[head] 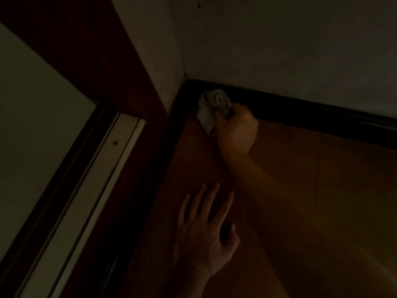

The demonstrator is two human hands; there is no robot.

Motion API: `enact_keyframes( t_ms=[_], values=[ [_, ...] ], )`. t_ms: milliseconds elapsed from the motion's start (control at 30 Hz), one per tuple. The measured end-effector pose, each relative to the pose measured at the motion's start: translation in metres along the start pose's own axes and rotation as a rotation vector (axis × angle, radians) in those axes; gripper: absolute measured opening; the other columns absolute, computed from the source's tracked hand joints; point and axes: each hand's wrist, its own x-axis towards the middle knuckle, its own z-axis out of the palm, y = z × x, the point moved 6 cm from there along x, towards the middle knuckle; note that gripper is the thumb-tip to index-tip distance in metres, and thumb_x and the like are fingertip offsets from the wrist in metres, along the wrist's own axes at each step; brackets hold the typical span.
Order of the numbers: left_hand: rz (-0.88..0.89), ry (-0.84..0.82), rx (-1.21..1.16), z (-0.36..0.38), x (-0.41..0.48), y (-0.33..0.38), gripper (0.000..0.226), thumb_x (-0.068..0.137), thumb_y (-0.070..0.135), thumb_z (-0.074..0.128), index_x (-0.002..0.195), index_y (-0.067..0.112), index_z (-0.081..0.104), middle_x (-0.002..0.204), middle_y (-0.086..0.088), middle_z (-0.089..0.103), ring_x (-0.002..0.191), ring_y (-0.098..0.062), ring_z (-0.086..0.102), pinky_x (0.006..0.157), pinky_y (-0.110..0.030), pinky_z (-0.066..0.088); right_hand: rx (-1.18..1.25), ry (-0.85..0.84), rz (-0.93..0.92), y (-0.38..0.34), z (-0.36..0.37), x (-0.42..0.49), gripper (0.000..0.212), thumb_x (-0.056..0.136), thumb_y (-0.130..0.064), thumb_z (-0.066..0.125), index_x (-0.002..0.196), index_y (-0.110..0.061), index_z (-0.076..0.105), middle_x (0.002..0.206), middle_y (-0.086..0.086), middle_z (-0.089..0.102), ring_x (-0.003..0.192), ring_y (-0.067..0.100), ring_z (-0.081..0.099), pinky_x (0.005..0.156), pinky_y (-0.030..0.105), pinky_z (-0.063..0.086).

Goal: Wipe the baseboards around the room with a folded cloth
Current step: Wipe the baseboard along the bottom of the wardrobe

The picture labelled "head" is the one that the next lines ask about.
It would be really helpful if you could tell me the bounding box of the person's right hand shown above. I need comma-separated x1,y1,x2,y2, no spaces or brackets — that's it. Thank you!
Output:
214,103,259,159

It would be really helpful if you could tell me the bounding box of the person's right forearm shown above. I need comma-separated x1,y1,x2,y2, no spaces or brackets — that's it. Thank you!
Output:
223,151,397,298

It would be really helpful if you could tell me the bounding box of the brown inner wooden strip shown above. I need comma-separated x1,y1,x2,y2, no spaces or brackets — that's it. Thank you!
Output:
0,103,103,298

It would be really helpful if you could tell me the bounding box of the grey cleaning cloth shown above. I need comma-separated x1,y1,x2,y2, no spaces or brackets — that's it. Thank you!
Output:
197,89,234,137

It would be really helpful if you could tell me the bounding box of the person's left hand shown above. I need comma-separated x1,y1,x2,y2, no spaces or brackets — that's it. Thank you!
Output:
172,183,241,278

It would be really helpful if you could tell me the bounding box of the black baseboard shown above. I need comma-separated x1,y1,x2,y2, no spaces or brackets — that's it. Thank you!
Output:
99,79,199,298
184,78,397,151

